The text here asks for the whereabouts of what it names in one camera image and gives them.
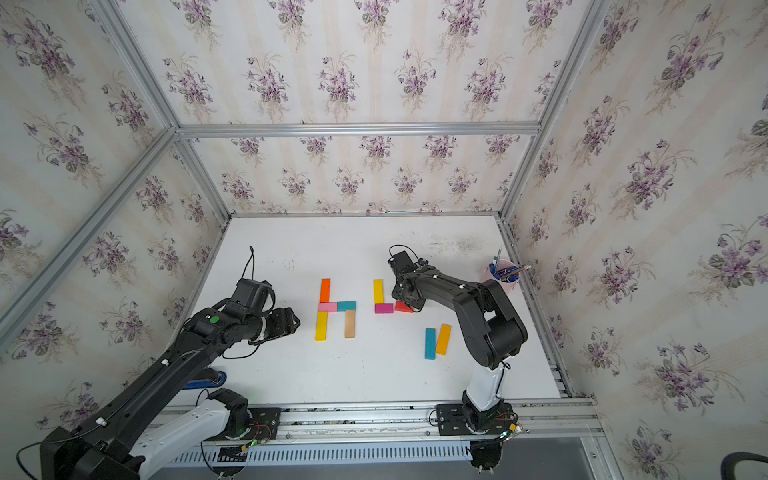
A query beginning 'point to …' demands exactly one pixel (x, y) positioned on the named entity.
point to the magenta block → (383, 308)
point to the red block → (401, 307)
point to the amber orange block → (444, 339)
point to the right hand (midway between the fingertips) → (408, 295)
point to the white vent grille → (204, 455)
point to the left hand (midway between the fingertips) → (294, 328)
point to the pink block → (327, 307)
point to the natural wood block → (350, 324)
